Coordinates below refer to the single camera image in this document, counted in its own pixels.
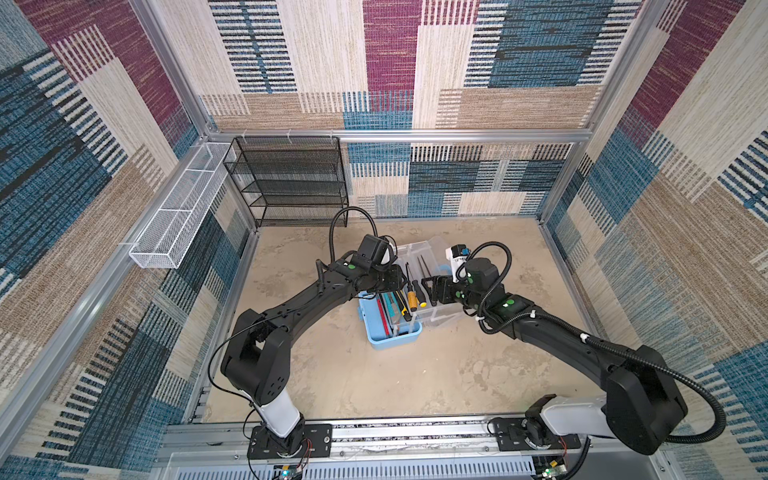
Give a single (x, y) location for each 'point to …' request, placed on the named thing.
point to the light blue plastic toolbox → (433, 253)
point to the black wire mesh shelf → (291, 181)
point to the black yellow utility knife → (405, 309)
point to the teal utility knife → (392, 309)
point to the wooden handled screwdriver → (413, 301)
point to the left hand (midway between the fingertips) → (404, 277)
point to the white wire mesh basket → (163, 241)
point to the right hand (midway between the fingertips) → (432, 284)
